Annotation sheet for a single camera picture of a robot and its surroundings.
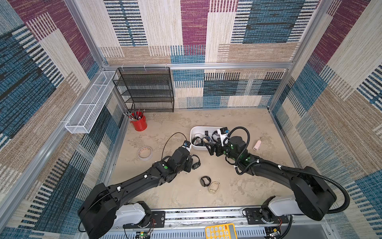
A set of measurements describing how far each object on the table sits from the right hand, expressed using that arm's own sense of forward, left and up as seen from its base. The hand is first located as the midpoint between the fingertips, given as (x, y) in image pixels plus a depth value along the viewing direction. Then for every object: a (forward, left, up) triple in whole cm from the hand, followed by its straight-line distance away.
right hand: (213, 143), depth 86 cm
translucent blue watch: (+8, +3, -8) cm, 12 cm away
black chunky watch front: (-13, +10, -1) cm, 16 cm away
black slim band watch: (-18, +7, -10) cm, 22 cm away
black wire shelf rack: (+42, +44, +7) cm, 62 cm away
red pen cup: (+22, +50, -9) cm, 55 cm away
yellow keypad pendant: (-40, -3, -11) cm, 42 cm away
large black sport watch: (+9, +9, -11) cm, 17 cm away
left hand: (-9, +13, -3) cm, 16 cm away
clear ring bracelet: (-3, +42, -12) cm, 44 cm away
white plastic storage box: (+17, +6, -10) cm, 21 cm away
